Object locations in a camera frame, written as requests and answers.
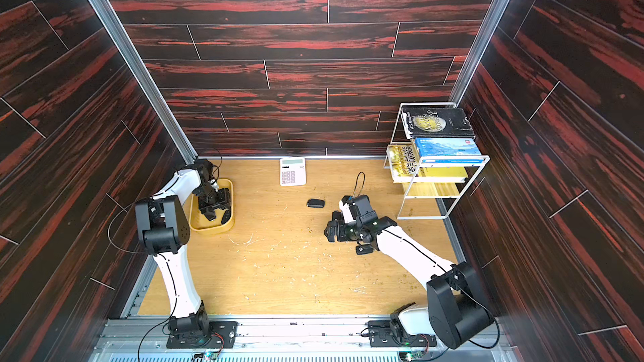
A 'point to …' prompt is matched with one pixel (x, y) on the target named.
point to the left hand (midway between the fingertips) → (225, 207)
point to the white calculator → (293, 171)
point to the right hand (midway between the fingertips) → (341, 228)
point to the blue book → (435, 147)
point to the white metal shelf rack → (433, 158)
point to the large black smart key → (315, 203)
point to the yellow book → (443, 172)
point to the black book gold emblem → (424, 122)
